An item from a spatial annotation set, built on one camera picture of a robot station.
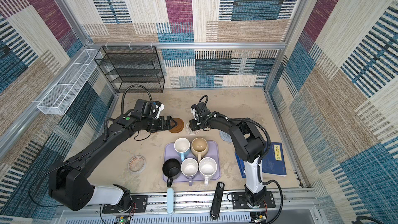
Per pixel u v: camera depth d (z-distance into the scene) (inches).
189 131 38.1
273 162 32.8
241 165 32.6
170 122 28.5
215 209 26.9
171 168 32.5
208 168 32.9
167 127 27.6
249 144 20.7
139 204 28.8
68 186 15.9
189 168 32.8
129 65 42.6
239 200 28.8
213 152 35.3
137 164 33.6
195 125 34.3
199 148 35.2
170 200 28.2
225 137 37.1
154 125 27.0
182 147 35.2
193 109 35.4
